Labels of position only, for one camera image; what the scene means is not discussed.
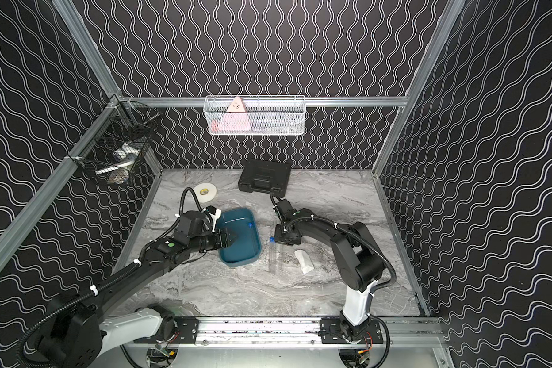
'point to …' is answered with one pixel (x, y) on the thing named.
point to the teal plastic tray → (244, 224)
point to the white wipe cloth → (305, 262)
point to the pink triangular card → (236, 118)
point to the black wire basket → (115, 147)
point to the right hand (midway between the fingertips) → (281, 239)
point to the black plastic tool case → (265, 177)
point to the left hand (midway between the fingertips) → (234, 233)
